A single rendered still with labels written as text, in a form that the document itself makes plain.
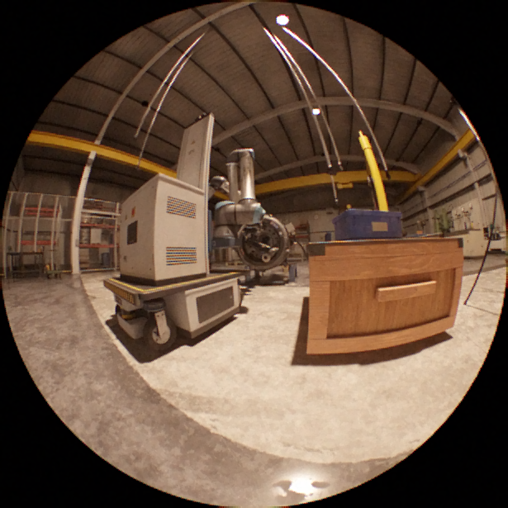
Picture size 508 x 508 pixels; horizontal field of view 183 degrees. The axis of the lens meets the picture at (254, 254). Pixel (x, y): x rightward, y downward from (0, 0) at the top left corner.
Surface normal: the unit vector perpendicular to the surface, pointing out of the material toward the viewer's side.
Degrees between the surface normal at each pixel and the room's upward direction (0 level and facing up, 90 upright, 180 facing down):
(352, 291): 90
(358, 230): 90
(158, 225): 90
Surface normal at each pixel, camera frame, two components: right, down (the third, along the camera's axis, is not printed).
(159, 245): 0.90, -0.04
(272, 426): -0.04, -1.00
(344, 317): -0.33, 0.01
